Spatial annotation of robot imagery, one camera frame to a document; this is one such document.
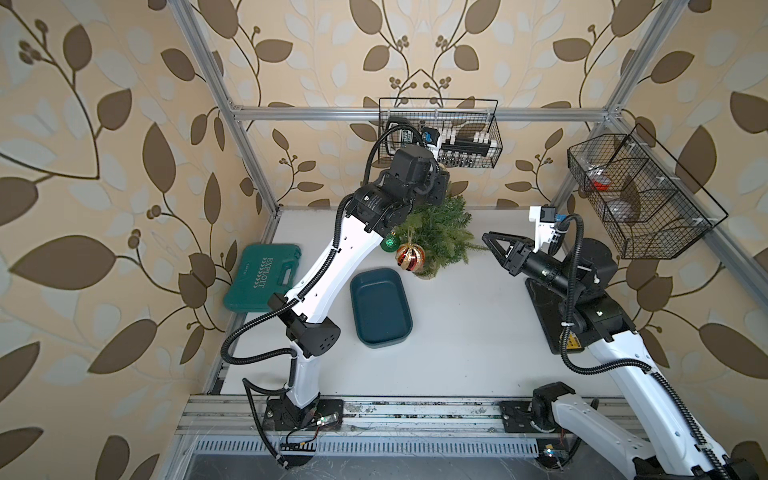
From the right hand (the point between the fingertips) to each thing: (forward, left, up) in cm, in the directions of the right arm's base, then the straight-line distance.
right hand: (484, 237), depth 64 cm
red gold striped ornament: (+1, +16, -8) cm, 18 cm away
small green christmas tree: (+12, +7, -11) cm, 17 cm away
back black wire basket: (+48, -3, -3) cm, 48 cm away
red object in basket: (+22, -39, -6) cm, 45 cm away
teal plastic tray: (+4, +25, -37) cm, 45 cm away
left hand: (+15, +10, +8) cm, 19 cm away
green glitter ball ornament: (+9, +21, -12) cm, 26 cm away
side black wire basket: (+10, -45, -3) cm, 46 cm away
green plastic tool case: (+15, +63, -31) cm, 72 cm away
